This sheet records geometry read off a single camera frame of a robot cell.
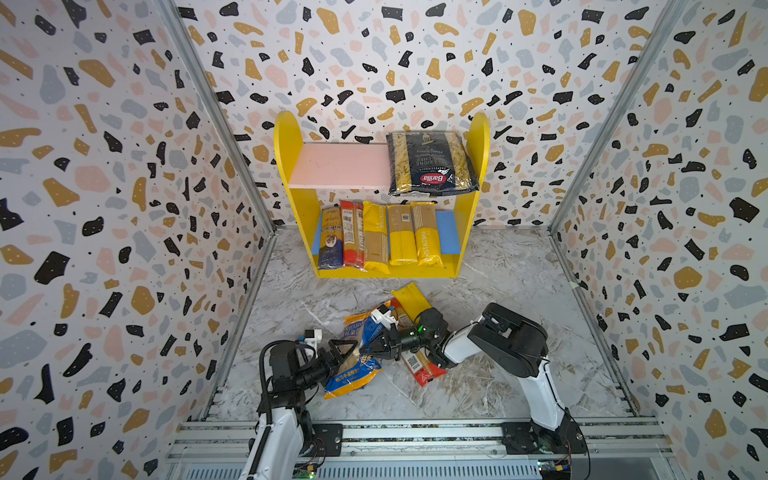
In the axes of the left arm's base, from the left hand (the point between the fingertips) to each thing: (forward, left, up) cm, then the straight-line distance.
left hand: (354, 351), depth 80 cm
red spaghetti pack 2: (-3, -18, -6) cm, 19 cm away
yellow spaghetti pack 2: (+31, -13, +7) cm, 35 cm away
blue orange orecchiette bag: (-5, -1, +3) cm, 6 cm away
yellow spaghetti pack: (+35, -5, +7) cm, 36 cm away
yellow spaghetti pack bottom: (+34, -21, +9) cm, 41 cm away
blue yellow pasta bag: (+29, +9, +7) cm, 31 cm away
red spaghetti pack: (+35, +2, +8) cm, 36 cm away
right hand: (-4, -3, +7) cm, 8 cm away
